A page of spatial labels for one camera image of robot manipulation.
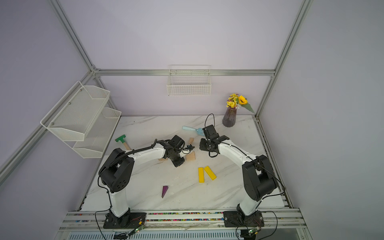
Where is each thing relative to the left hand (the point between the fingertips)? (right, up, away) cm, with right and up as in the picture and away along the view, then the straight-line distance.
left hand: (179, 161), depth 93 cm
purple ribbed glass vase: (+36, +30, +17) cm, 49 cm away
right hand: (+16, +9, -1) cm, 18 cm away
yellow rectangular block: (+14, -7, -5) cm, 16 cm away
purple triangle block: (-7, -14, -11) cm, 19 cm away
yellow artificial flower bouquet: (+36, +39, 0) cm, 53 cm away
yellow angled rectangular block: (+20, -7, -4) cm, 22 cm away
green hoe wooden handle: (-42, +14, +10) cm, 46 cm away
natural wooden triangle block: (-5, +7, -26) cm, 27 cm away
